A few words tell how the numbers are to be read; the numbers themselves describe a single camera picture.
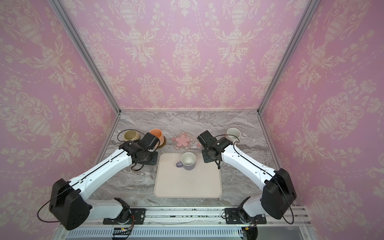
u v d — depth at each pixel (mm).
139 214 748
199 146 999
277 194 406
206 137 631
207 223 729
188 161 920
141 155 585
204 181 852
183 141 1029
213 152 563
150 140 637
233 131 975
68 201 396
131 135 965
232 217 731
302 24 738
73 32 779
